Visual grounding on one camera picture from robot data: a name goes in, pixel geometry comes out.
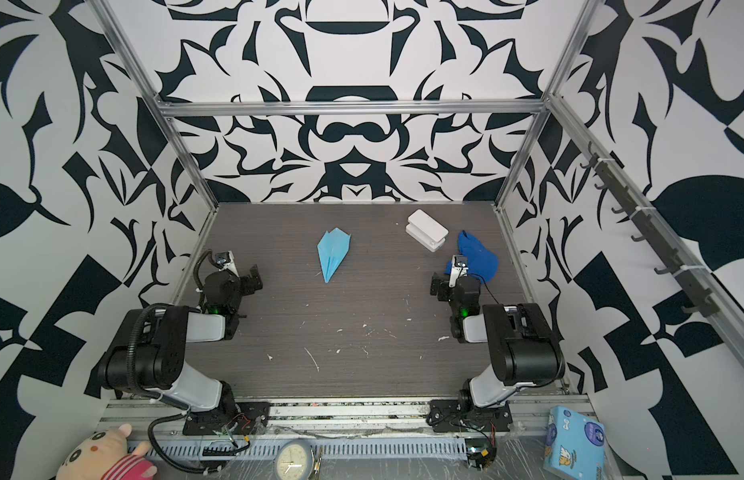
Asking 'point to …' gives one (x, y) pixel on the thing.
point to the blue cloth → (479, 259)
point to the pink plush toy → (105, 455)
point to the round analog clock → (293, 460)
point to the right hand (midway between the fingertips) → (454, 271)
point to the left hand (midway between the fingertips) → (238, 264)
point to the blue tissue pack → (574, 445)
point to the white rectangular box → (426, 230)
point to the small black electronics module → (479, 452)
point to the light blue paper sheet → (332, 249)
